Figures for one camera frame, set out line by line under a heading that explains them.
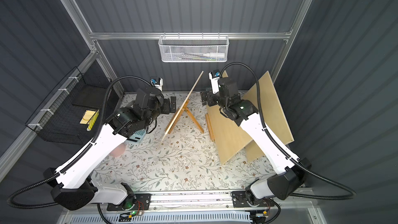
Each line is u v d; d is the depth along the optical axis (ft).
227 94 1.72
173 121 2.18
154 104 1.59
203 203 2.42
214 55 2.99
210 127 3.10
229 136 2.48
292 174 1.27
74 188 1.30
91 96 2.65
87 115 2.48
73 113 2.42
